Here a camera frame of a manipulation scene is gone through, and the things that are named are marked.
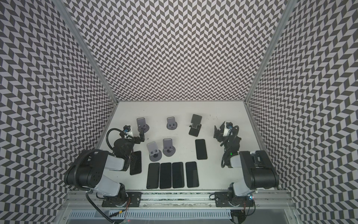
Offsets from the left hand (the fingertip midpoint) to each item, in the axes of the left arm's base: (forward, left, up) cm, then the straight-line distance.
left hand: (136, 128), depth 90 cm
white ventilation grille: (-45, -9, -10) cm, 47 cm away
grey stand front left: (-16, -14, -4) cm, 21 cm away
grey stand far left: (+6, -1, -3) cm, 7 cm away
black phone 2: (-13, -42, -10) cm, 45 cm away
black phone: (-26, -28, -10) cm, 39 cm away
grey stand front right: (-13, -21, -5) cm, 26 cm away
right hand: (0, -57, 0) cm, 57 cm away
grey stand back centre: (+6, -22, -5) cm, 23 cm away
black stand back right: (+3, -39, -3) cm, 39 cm away
